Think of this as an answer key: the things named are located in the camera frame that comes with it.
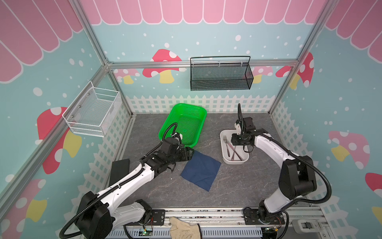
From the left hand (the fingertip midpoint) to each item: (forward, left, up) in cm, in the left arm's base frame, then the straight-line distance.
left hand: (189, 154), depth 80 cm
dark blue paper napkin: (-2, -7, -16) cm, 18 cm away
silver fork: (+21, -24, -16) cm, 35 cm away
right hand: (+13, -26, -4) cm, 30 cm away
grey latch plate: (-30, -56, -11) cm, 65 cm away
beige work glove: (-33, +3, -15) cm, 36 cm away
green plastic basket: (+39, +4, -15) cm, 42 cm away
